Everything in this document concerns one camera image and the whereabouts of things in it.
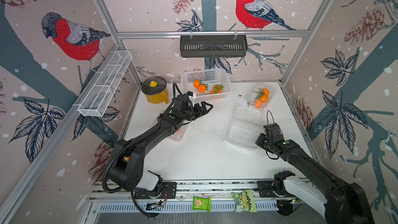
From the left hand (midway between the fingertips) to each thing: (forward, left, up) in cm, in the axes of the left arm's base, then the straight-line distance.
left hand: (211, 106), depth 81 cm
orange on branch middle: (+19, -38, -17) cm, 46 cm away
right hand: (-10, -28, -17) cm, 34 cm away
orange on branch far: (+24, -41, -16) cm, 50 cm away
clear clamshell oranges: (-10, +18, -14) cm, 25 cm away
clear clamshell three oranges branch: (+21, -35, -17) cm, 44 cm away
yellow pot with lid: (+22, +37, -11) cm, 45 cm away
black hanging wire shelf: (+47, -1, +7) cm, 47 cm away
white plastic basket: (+40, -2, -16) cm, 43 cm away
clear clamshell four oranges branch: (0, -22, -20) cm, 30 cm away
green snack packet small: (-41, +5, -19) cm, 45 cm away
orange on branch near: (+14, -33, -16) cm, 39 cm away
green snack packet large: (-40, -15, -19) cm, 47 cm away
